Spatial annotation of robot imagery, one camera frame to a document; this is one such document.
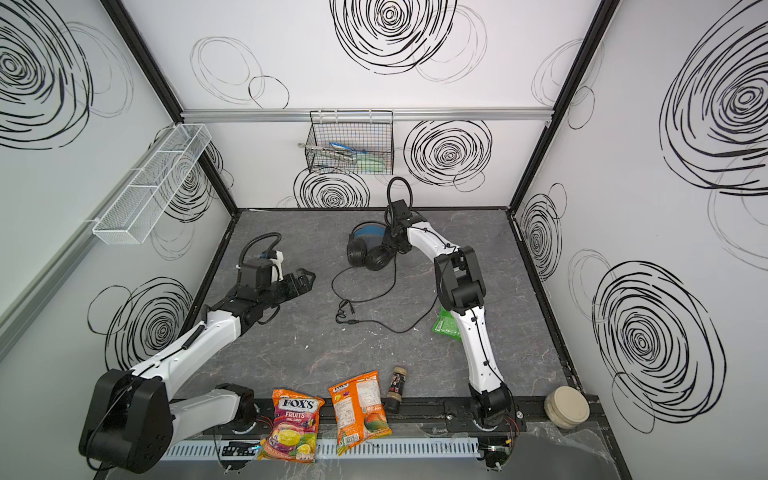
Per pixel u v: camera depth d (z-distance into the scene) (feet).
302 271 2.57
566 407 2.35
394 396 2.45
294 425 2.26
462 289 2.03
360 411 2.37
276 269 2.27
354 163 2.84
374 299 3.11
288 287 2.50
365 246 3.25
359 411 2.37
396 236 2.66
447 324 2.84
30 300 1.73
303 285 2.53
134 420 1.29
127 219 2.36
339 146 2.99
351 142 2.91
